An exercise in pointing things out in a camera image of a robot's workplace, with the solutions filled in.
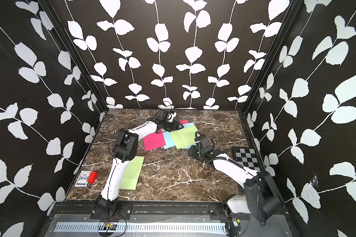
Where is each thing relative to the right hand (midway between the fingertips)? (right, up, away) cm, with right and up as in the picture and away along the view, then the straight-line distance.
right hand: (188, 149), depth 87 cm
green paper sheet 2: (-2, +5, +16) cm, 17 cm away
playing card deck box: (-61, -17, -5) cm, 64 cm away
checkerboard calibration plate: (+38, -6, +5) cm, 38 cm away
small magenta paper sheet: (-3, +17, +24) cm, 29 cm away
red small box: (-56, -16, -4) cm, 58 cm away
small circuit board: (-39, -34, -17) cm, 55 cm away
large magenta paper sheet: (-24, +3, +15) cm, 28 cm away
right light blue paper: (0, +14, +23) cm, 27 cm away
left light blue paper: (-13, +3, +14) cm, 20 cm away
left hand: (-4, +15, +16) cm, 22 cm away
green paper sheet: (-34, -16, -3) cm, 38 cm away
